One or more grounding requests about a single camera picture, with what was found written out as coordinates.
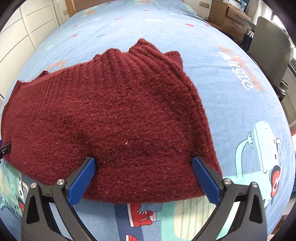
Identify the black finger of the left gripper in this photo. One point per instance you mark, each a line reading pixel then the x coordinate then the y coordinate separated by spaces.
pixel 5 150

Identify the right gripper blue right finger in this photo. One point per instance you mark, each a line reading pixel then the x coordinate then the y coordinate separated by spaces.
pixel 249 222

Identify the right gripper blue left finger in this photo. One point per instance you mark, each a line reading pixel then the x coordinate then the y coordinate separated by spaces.
pixel 38 222

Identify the dark red knitted sweater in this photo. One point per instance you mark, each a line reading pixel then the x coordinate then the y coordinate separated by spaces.
pixel 136 113

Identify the blue cartoon bed sheet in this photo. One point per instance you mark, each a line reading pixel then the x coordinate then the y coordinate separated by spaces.
pixel 249 130

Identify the white wardrobe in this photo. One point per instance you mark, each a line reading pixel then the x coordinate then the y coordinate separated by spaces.
pixel 26 29

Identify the wooden headboard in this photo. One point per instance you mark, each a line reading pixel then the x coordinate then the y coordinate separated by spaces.
pixel 74 6

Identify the grey chair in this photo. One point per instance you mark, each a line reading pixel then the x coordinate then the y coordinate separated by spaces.
pixel 271 49

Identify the black bag on floor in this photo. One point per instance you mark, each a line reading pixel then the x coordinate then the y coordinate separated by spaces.
pixel 246 42

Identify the wooden drawer cabinet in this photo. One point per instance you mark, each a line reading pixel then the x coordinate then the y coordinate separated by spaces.
pixel 229 19

